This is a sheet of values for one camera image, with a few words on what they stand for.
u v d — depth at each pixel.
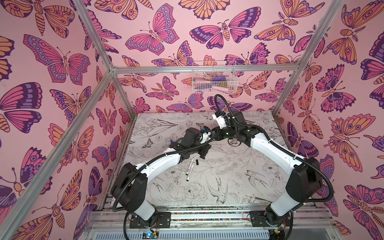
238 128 0.64
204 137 0.73
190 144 0.65
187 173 0.90
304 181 0.44
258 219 0.73
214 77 0.95
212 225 0.73
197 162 0.94
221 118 0.73
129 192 0.43
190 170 0.90
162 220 0.73
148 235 0.72
